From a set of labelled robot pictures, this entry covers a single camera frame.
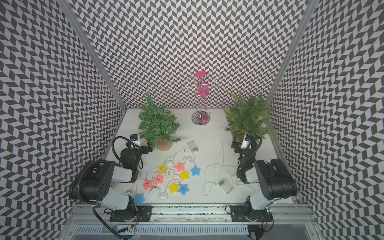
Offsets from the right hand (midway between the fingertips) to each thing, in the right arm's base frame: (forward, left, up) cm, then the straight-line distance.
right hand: (242, 138), depth 90 cm
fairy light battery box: (-24, +12, -11) cm, 29 cm away
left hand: (+1, +61, 0) cm, 61 cm away
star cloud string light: (-20, +44, -9) cm, 49 cm away
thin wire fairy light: (-13, +13, -10) cm, 21 cm away
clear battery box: (+1, +31, -10) cm, 33 cm away
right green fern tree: (+1, +1, +19) cm, 20 cm away
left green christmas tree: (-4, +47, +18) cm, 50 cm away
